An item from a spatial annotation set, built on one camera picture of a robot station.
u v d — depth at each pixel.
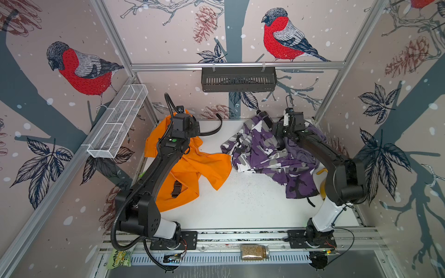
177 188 0.89
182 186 0.89
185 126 0.63
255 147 1.00
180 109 0.70
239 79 1.04
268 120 1.05
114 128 0.76
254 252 0.67
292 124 0.73
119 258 0.69
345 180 0.48
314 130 1.27
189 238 0.74
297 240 0.73
